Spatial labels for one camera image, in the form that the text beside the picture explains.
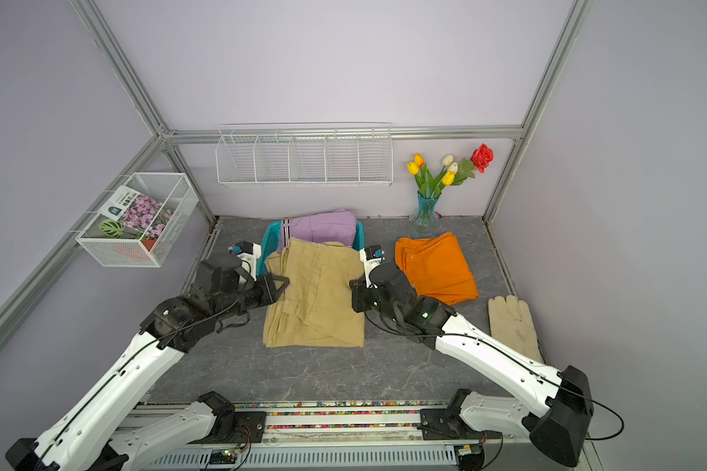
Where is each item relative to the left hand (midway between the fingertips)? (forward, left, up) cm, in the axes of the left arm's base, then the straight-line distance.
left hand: (287, 284), depth 69 cm
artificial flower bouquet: (+36, -49, +2) cm, 60 cm away
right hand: (+1, -15, -3) cm, 15 cm away
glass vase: (+40, -46, -25) cm, 66 cm away
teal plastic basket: (+33, +13, -20) cm, 40 cm away
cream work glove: (-3, -64, -27) cm, 70 cm away
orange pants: (+19, -46, -26) cm, 56 cm away
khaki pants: (-3, -6, -7) cm, 9 cm away
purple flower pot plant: (+19, +39, +8) cm, 44 cm away
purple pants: (+34, -5, -18) cm, 39 cm away
